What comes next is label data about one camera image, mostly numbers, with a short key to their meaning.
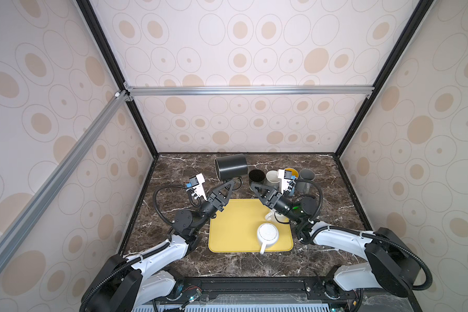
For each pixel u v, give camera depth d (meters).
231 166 0.62
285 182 0.65
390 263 0.43
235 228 0.91
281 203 0.64
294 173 0.97
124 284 0.40
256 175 0.97
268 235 0.79
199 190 0.63
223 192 0.65
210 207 0.62
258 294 0.73
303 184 0.98
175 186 0.62
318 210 0.55
